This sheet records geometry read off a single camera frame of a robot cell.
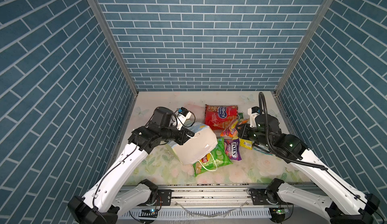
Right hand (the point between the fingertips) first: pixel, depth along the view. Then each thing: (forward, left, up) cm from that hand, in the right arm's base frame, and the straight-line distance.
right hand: (237, 127), depth 70 cm
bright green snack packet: (-9, +8, -19) cm, 22 cm away
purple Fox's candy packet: (0, -1, -23) cm, 23 cm away
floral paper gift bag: (-6, +20, -14) cm, 25 cm away
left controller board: (-33, +38, -29) cm, 59 cm away
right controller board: (-29, -23, -29) cm, 47 cm away
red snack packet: (+19, +8, -18) cm, 27 cm away
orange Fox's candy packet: (0, +2, -3) cm, 4 cm away
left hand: (-5, +19, -1) cm, 20 cm away
